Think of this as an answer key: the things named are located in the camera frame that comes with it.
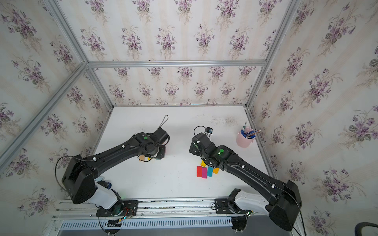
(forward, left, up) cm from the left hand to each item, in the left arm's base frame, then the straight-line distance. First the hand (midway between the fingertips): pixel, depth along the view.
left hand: (160, 153), depth 83 cm
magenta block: (-8, -25, -8) cm, 28 cm away
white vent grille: (-32, -29, -10) cm, 44 cm away
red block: (-7, -22, -9) cm, 25 cm away
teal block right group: (-7, -29, -9) cm, 31 cm away
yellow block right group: (-3, -25, -9) cm, 26 cm away
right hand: (0, -20, +7) cm, 22 cm away
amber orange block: (-7, -32, -9) cm, 34 cm away
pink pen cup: (+11, -52, +1) cm, 53 cm away
